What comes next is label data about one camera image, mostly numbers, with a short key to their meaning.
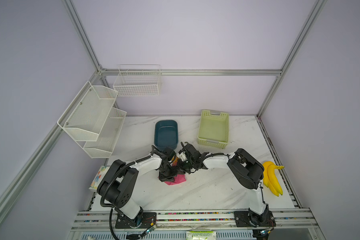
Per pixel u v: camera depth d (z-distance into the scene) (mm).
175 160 782
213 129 1137
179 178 842
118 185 452
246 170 520
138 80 957
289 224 735
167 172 753
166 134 1054
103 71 910
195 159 757
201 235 662
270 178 830
